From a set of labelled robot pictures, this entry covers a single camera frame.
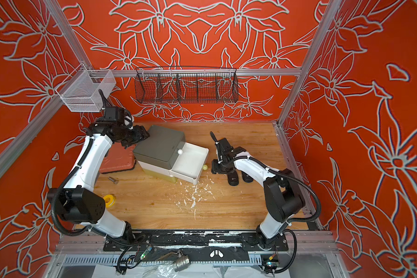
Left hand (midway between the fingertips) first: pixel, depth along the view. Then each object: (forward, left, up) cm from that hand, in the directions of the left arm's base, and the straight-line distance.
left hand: (144, 135), depth 81 cm
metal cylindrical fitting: (-47, -24, -21) cm, 57 cm away
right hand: (-6, -35, -17) cm, 39 cm away
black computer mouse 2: (-8, -52, -22) cm, 57 cm away
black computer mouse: (-9, -45, -22) cm, 51 cm away
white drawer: (-4, -22, -17) cm, 27 cm away
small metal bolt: (-14, +18, -23) cm, 32 cm away
